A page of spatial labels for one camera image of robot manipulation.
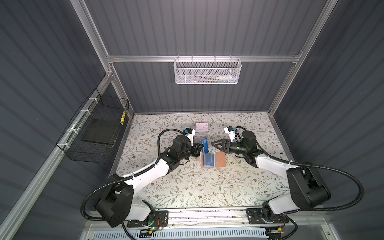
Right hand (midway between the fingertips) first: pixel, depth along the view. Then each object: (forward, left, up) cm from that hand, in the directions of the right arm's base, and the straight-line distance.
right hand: (215, 147), depth 81 cm
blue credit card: (+2, +5, -1) cm, 6 cm away
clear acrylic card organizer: (+20, +9, -17) cm, 27 cm away
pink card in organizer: (+20, +7, -6) cm, 22 cm away
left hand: (+1, +6, +1) cm, 6 cm away
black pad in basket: (+2, +58, +13) cm, 59 cm away
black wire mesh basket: (+15, +63, +18) cm, 67 cm away
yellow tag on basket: (+13, +52, +11) cm, 54 cm away
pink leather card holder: (0, +2, -15) cm, 15 cm away
